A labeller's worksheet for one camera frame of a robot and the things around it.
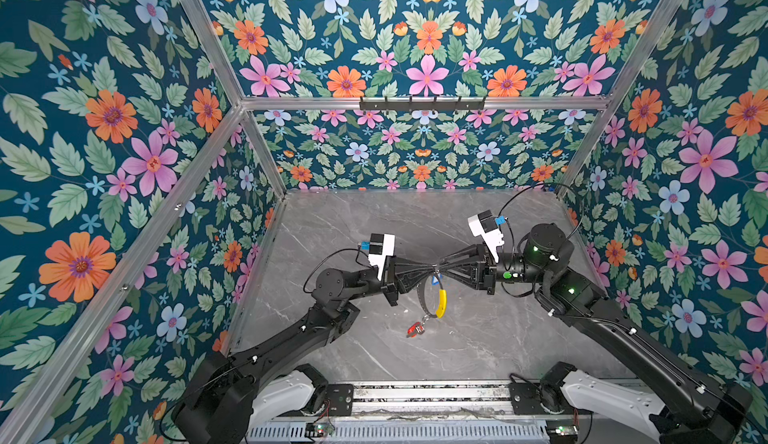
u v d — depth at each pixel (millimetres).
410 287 592
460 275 568
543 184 1231
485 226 522
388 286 547
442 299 585
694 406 384
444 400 750
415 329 665
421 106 933
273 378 547
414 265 575
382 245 528
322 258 1014
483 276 524
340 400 736
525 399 736
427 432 703
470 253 575
